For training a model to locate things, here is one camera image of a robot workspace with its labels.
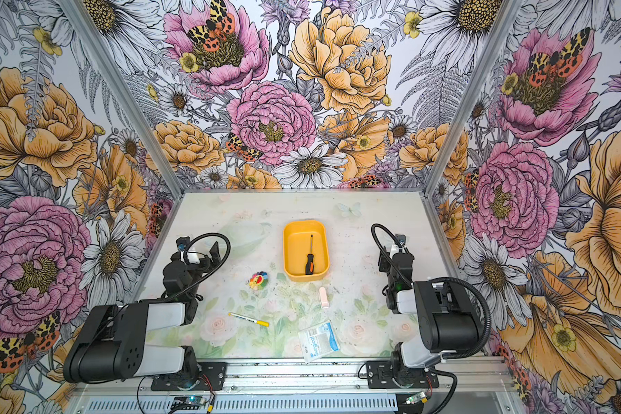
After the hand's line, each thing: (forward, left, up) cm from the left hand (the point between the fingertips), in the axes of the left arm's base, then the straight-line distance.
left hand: (205, 249), depth 90 cm
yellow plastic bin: (+8, -31, -9) cm, 33 cm away
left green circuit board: (-42, -3, -11) cm, 43 cm away
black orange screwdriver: (-3, -36, -7) cm, 37 cm away
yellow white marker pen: (-20, -16, -10) cm, 28 cm away
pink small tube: (-16, -41, -8) cm, 45 cm away
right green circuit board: (-42, -64, -10) cm, 77 cm away
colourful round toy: (-8, -18, -8) cm, 21 cm away
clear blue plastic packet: (-27, -38, -9) cm, 48 cm away
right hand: (0, -66, -4) cm, 66 cm away
